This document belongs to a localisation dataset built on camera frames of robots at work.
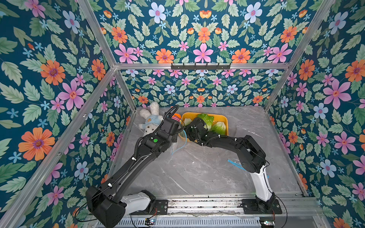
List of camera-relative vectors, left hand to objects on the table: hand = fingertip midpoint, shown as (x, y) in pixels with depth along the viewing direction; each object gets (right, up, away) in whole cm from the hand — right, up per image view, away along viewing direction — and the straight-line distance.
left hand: (171, 130), depth 77 cm
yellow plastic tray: (+8, +8, +29) cm, 31 cm away
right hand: (+7, +2, +18) cm, 20 cm away
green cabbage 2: (+30, +1, +20) cm, 36 cm away
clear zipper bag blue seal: (+5, -7, +5) cm, 10 cm away
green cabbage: (+23, +6, +23) cm, 33 cm away
